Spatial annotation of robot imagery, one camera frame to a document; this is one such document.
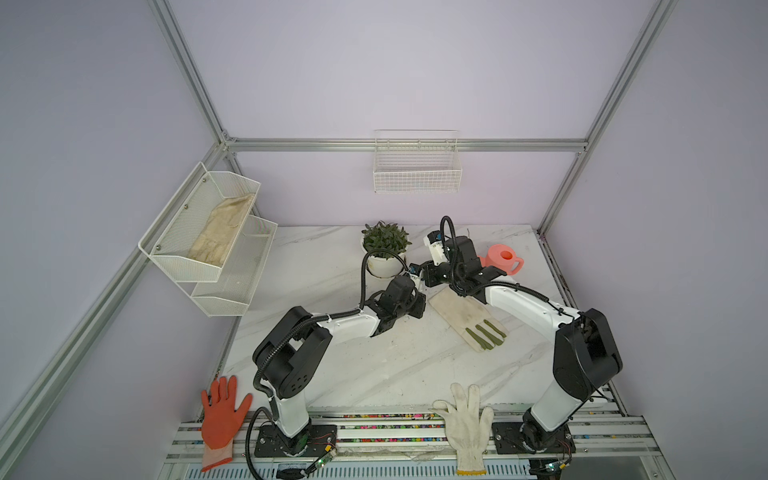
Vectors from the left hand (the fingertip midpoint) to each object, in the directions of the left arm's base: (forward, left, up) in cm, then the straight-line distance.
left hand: (419, 293), depth 91 cm
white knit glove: (-35, -12, -10) cm, 38 cm away
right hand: (+3, +1, +7) cm, 7 cm away
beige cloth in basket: (+5, +56, +20) cm, 59 cm away
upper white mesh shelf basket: (+5, +62, +20) cm, 65 cm away
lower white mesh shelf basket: (-10, +50, +12) cm, 52 cm away
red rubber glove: (-34, +53, -11) cm, 64 cm away
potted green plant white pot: (+15, +11, +10) cm, 21 cm away
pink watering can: (+14, -28, +2) cm, 32 cm away
